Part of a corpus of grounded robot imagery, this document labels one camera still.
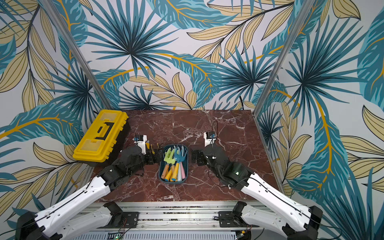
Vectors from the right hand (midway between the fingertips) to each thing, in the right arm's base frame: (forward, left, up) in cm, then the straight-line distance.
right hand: (199, 148), depth 70 cm
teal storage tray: (+3, +21, -21) cm, 30 cm away
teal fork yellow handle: (+5, +11, -18) cm, 21 cm away
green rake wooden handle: (+5, +17, -19) cm, 26 cm away
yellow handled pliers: (-2, +21, +1) cm, 21 cm away
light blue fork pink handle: (-2, +9, -21) cm, 23 cm away
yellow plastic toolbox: (+10, +53, -8) cm, 54 cm away
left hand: (+3, +21, -7) cm, 23 cm away
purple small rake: (+8, +8, -19) cm, 22 cm away
